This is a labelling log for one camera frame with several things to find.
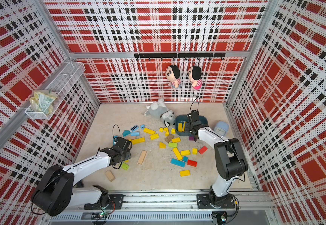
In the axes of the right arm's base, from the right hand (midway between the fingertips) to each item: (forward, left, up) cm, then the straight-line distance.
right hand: (191, 125), depth 96 cm
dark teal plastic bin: (+10, +7, -7) cm, 14 cm away
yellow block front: (-29, +6, -9) cm, 31 cm away
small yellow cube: (+2, +22, -8) cm, 24 cm away
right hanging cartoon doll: (+26, -2, +24) cm, 35 cm away
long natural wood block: (-19, +34, -8) cm, 39 cm away
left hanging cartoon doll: (+24, +13, +26) cm, 38 cm away
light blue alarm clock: (-1, -21, -2) cm, 21 cm away
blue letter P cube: (+4, +36, -7) cm, 37 cm away
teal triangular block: (-1, +48, -8) cm, 48 cm away
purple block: (-5, 0, -9) cm, 10 cm away
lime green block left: (-26, +43, -5) cm, 50 cm away
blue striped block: (+3, +42, -7) cm, 43 cm away
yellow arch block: (-2, +18, -7) cm, 19 cm away
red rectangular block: (-23, +1, -9) cm, 25 cm away
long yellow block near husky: (+2, +31, -9) cm, 33 cm away
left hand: (-18, +42, -7) cm, 46 cm away
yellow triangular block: (-11, +21, -8) cm, 25 cm away
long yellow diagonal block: (-17, +10, -8) cm, 22 cm away
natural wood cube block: (-32, +50, -5) cm, 59 cm away
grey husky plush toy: (+15, +23, +1) cm, 28 cm away
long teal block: (-23, +10, -9) cm, 27 cm away
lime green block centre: (-10, +12, -9) cm, 18 cm away
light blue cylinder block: (-2, +41, -7) cm, 41 cm away
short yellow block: (-4, +27, -8) cm, 28 cm away
